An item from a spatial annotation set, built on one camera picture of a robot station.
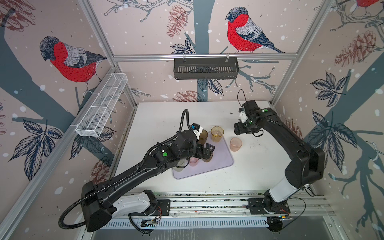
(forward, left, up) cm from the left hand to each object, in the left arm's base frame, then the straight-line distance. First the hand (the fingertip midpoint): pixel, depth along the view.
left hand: (208, 147), depth 69 cm
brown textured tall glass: (+19, +1, -22) cm, 29 cm away
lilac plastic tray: (+6, -11, -24) cm, 27 cm away
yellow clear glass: (+23, -9, -22) cm, 33 cm away
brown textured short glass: (+4, -1, -25) cm, 25 cm away
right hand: (+15, -20, -9) cm, 27 cm away
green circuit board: (-27, +29, -27) cm, 48 cm away
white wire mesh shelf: (+14, +55, +5) cm, 57 cm away
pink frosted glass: (+14, -20, -22) cm, 33 cm away
